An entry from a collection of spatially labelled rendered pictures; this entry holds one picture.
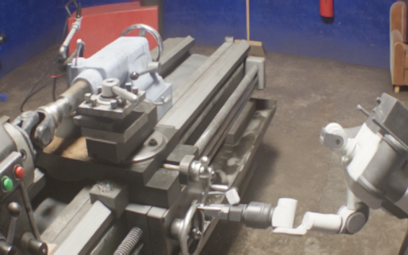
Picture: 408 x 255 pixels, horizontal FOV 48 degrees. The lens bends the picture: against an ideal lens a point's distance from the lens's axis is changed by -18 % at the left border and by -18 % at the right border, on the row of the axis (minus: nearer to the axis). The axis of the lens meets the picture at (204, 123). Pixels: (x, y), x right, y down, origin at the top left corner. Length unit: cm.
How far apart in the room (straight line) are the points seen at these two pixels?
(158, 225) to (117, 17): 315
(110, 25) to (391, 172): 373
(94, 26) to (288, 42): 223
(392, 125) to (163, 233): 83
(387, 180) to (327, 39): 455
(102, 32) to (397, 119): 363
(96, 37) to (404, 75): 299
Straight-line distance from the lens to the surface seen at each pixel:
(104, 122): 163
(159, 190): 170
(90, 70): 194
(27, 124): 155
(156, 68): 217
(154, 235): 175
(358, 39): 572
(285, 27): 579
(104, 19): 468
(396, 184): 129
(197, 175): 176
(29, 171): 144
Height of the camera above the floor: 176
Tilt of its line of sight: 25 degrees down
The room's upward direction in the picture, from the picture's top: 2 degrees counter-clockwise
